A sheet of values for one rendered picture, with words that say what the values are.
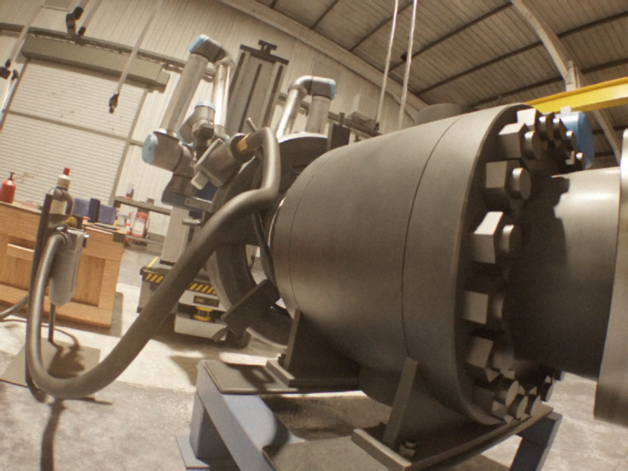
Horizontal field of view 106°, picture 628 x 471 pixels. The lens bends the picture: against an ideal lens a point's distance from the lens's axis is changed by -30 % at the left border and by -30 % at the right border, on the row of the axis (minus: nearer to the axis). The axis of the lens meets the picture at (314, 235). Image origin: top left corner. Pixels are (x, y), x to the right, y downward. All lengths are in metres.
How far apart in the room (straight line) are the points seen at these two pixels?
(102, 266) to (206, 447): 1.02
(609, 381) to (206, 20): 11.39
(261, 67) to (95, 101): 8.22
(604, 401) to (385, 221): 0.39
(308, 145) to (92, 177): 8.74
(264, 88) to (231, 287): 1.51
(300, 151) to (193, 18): 10.43
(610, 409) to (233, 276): 0.95
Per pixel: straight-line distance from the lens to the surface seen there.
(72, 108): 10.32
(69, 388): 0.52
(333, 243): 0.58
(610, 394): 0.46
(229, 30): 11.34
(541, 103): 9.85
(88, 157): 9.78
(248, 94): 2.21
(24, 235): 1.67
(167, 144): 1.74
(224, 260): 1.02
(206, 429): 0.84
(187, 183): 1.77
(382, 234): 0.49
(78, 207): 2.35
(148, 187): 9.43
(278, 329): 1.13
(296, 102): 1.84
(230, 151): 0.83
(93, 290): 1.65
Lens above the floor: 0.53
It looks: 4 degrees up
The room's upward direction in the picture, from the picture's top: 12 degrees clockwise
